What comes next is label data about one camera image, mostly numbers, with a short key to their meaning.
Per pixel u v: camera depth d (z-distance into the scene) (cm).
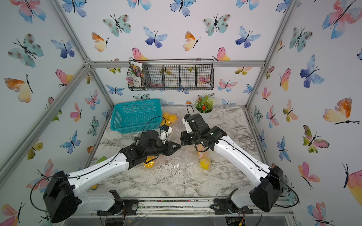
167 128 69
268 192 38
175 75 98
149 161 67
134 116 114
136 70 88
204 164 81
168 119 106
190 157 77
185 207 76
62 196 38
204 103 100
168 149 66
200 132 55
